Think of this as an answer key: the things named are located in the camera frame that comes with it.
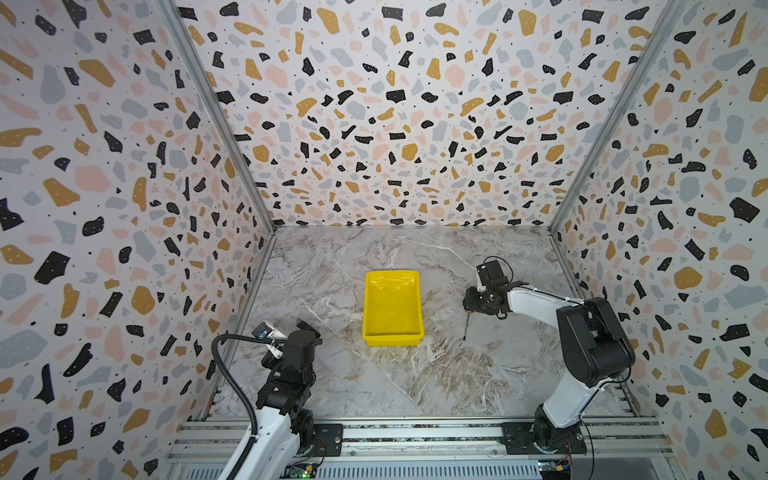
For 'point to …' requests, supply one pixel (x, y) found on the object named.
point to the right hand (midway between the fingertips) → (465, 296)
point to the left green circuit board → (295, 471)
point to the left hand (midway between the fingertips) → (291, 328)
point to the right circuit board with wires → (552, 470)
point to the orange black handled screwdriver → (469, 312)
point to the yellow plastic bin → (392, 313)
